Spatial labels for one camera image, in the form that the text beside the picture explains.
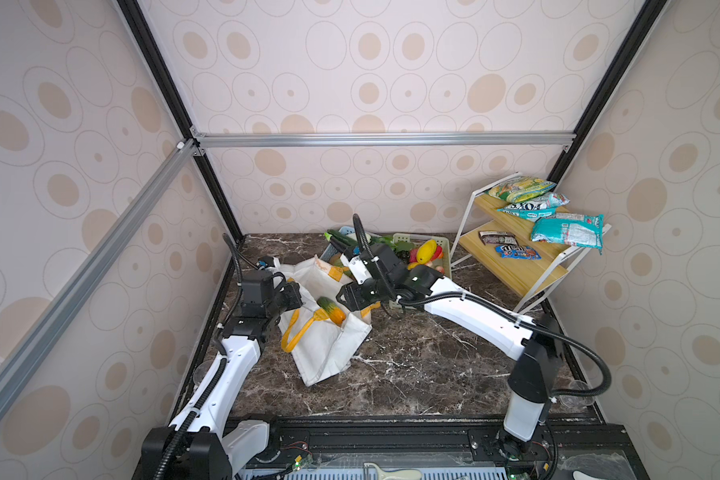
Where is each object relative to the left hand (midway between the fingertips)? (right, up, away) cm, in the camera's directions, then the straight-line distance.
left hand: (304, 279), depth 81 cm
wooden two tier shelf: (+65, 0, +7) cm, 65 cm away
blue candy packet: (+62, +8, +11) cm, 63 cm away
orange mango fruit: (+8, -10, +5) cm, 14 cm away
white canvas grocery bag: (+3, -17, +1) cm, 18 cm away
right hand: (+11, -3, -3) cm, 12 cm away
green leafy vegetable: (+28, +11, +27) cm, 40 cm away
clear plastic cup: (+73, -33, -1) cm, 80 cm away
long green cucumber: (+5, +15, +32) cm, 36 cm away
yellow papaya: (+38, +9, +22) cm, 45 cm away
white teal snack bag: (+59, +18, -5) cm, 62 cm away
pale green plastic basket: (+44, +6, +28) cm, 53 cm away
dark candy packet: (+59, +13, +15) cm, 62 cm away
